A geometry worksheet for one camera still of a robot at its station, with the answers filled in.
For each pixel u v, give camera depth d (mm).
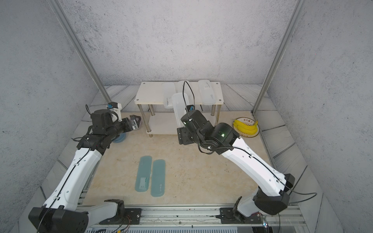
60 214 366
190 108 540
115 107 642
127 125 650
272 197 392
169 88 863
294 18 741
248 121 1120
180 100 626
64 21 743
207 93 828
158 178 866
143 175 870
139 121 725
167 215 744
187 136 555
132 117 669
